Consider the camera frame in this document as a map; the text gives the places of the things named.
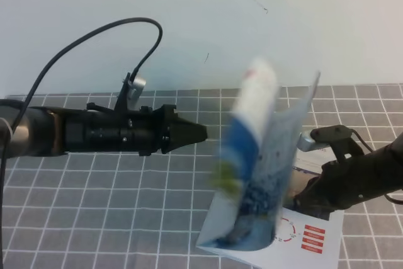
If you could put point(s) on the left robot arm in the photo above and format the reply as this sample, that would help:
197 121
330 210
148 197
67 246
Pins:
51 131

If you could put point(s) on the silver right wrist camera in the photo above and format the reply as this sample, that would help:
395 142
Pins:
337 137

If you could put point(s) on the white brochure book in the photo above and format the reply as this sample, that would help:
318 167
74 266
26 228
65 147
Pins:
250 218

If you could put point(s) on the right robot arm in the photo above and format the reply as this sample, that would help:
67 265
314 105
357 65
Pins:
392 167

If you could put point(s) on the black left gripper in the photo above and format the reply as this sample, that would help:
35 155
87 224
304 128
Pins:
144 131

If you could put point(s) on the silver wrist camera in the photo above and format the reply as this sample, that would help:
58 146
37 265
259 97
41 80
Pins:
129 94
337 137

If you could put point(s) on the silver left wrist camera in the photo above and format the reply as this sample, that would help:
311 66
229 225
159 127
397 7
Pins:
129 94

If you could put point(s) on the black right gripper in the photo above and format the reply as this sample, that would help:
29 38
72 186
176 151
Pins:
342 185

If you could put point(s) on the grey checked tablecloth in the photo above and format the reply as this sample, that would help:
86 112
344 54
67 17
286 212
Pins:
120 210

